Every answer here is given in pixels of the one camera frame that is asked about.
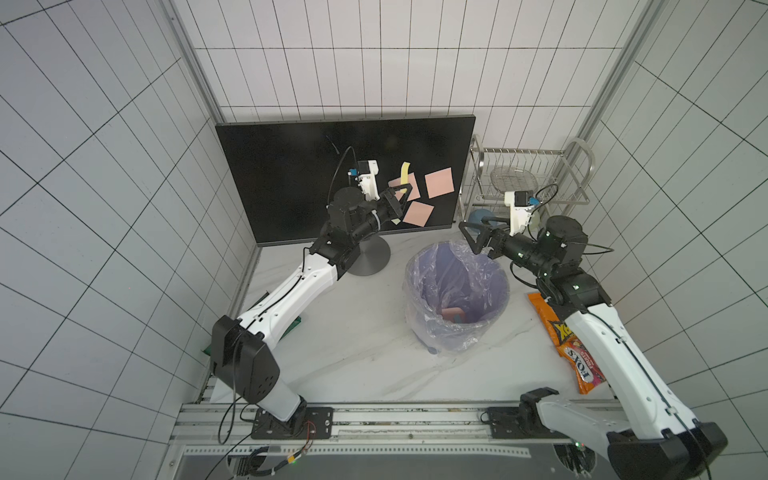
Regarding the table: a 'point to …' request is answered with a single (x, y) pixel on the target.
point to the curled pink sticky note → (414, 193)
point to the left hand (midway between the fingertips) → (412, 193)
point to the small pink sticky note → (453, 314)
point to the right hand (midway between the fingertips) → (459, 224)
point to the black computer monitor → (286, 172)
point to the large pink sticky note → (439, 183)
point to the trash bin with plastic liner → (453, 296)
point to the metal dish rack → (551, 176)
